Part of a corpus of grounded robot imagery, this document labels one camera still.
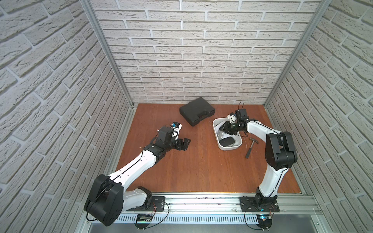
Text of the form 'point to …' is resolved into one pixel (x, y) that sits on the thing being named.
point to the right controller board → (264, 221)
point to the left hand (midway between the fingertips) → (185, 136)
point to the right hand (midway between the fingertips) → (223, 128)
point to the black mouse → (227, 141)
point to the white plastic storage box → (216, 122)
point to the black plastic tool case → (196, 110)
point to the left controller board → (143, 221)
